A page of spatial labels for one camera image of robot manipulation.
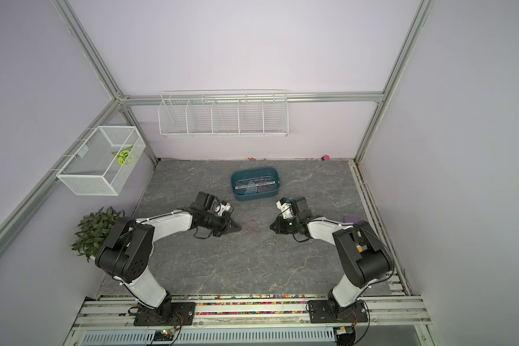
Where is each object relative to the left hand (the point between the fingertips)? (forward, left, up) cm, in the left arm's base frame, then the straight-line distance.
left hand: (240, 229), depth 87 cm
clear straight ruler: (+28, -13, -6) cm, 31 cm away
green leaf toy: (+23, +42, +23) cm, 53 cm away
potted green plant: (-4, +48, +14) cm, 50 cm away
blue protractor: (+26, -5, -7) cm, 27 cm away
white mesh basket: (+22, +50, +20) cm, 59 cm away
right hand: (+2, -12, -3) cm, 13 cm away
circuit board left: (-33, +26, -8) cm, 43 cm away
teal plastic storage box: (+26, +2, -7) cm, 27 cm away
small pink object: (+46, -49, -8) cm, 68 cm away
